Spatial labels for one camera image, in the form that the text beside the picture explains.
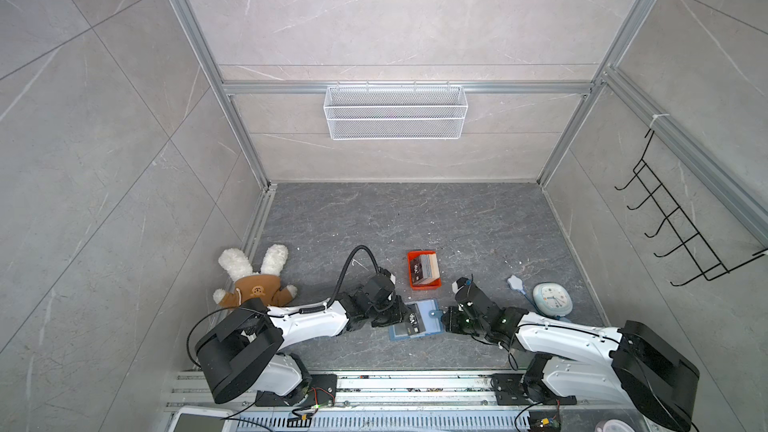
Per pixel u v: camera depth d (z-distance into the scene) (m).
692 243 0.64
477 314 0.66
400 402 0.73
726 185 0.55
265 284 0.85
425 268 0.91
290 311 0.50
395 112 1.01
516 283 0.92
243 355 0.42
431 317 0.85
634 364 0.41
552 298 0.87
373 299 0.67
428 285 0.92
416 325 0.84
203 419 0.66
